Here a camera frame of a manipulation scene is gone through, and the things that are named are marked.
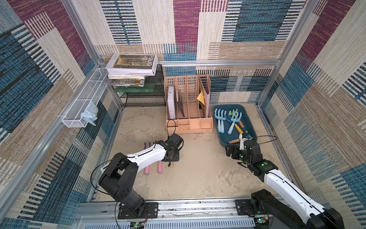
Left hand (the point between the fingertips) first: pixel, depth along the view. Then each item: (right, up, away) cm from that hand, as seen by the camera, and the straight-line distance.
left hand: (174, 156), depth 90 cm
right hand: (+34, +8, -5) cm, 36 cm away
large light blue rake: (+44, +22, +18) cm, 52 cm away
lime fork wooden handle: (+47, +21, +17) cm, 55 cm away
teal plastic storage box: (+51, +16, +9) cm, 54 cm away
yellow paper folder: (+16, +37, -1) cm, 40 cm away
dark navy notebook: (+3, +36, +24) cm, 43 cm away
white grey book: (-2, +34, +6) cm, 35 cm away
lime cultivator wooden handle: (+39, +8, +5) cm, 40 cm away
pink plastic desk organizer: (+9, +36, +34) cm, 50 cm away
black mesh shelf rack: (-20, +43, +27) cm, 54 cm away
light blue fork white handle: (+34, +23, +19) cm, 45 cm away
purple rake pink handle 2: (-8, -6, -3) cm, 10 cm away
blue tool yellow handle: (+44, +18, +15) cm, 50 cm away
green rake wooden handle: (-1, -4, -3) cm, 5 cm away
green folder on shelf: (-18, +44, +6) cm, 48 cm away
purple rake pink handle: (-16, -7, -4) cm, 18 cm away
